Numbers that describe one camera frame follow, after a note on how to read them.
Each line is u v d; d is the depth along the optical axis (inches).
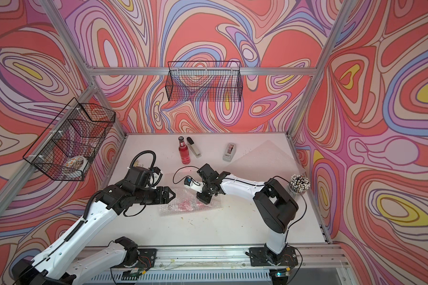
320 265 28.9
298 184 29.5
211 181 26.7
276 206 18.5
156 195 25.7
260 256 28.8
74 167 28.3
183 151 37.5
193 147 42.9
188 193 33.1
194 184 30.1
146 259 28.7
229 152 41.6
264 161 41.9
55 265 15.2
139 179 22.6
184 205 33.0
